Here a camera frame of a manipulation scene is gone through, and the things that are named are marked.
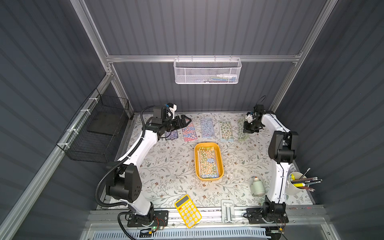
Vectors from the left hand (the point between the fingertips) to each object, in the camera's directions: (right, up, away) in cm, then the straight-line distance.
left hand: (189, 122), depth 82 cm
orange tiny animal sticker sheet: (+11, -24, +9) cm, 28 cm away
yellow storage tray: (+18, -15, +12) cm, 26 cm away
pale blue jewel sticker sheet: (+13, -3, +30) cm, 33 cm away
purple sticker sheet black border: (-13, -9, +25) cm, 29 cm away
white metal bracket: (+20, -45, -8) cm, 49 cm away
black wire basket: (-48, -7, -9) cm, 50 cm away
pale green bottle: (+36, -34, -6) cm, 49 cm away
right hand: (+40, -5, +21) cm, 45 cm away
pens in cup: (+57, -30, -9) cm, 65 cm away
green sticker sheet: (+37, -9, +22) cm, 44 cm away
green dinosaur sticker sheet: (+27, -7, +26) cm, 38 cm away
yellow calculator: (0, -45, -7) cm, 46 cm away
